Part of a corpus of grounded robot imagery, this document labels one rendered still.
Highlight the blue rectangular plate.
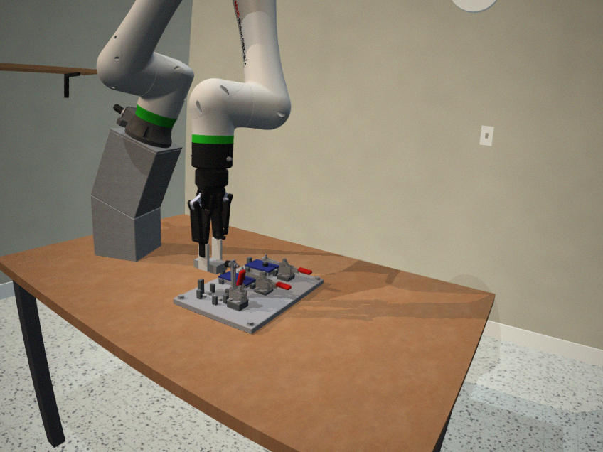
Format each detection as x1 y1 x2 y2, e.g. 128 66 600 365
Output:
245 259 279 276

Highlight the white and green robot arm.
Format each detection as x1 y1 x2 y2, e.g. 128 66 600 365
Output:
97 0 291 171

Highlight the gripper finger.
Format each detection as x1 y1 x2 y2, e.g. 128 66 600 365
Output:
188 193 216 271
211 192 233 260

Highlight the blue rectangular block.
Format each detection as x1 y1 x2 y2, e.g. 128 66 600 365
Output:
218 271 256 289

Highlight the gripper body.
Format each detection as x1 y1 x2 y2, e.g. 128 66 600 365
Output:
195 169 228 210

